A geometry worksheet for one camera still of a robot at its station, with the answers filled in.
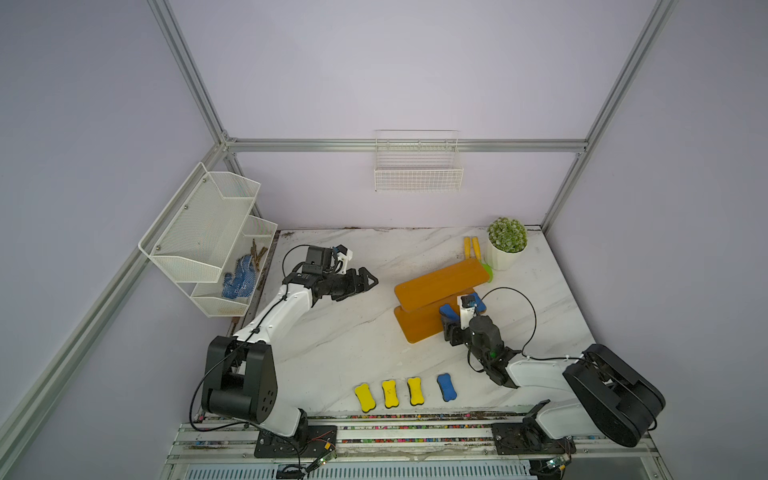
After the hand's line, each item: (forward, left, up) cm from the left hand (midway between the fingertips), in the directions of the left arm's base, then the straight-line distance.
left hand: (366, 287), depth 86 cm
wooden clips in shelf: (+12, +36, -1) cm, 38 cm away
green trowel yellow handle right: (+27, -40, -14) cm, 50 cm away
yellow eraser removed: (-26, 0, -15) cm, 30 cm away
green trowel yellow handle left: (+28, -37, -14) cm, 48 cm away
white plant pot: (+18, -46, -9) cm, 50 cm away
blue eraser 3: (-24, -23, -14) cm, 36 cm away
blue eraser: (-1, -25, -11) cm, 27 cm away
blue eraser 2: (+2, -37, -14) cm, 40 cm away
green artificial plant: (+21, -46, +1) cm, 51 cm away
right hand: (-4, -26, -11) cm, 29 cm away
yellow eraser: (-25, -7, -14) cm, 30 cm away
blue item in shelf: (+2, +38, -1) cm, 38 cm away
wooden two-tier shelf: (-2, -16, -3) cm, 16 cm away
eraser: (-25, -14, -14) cm, 32 cm away
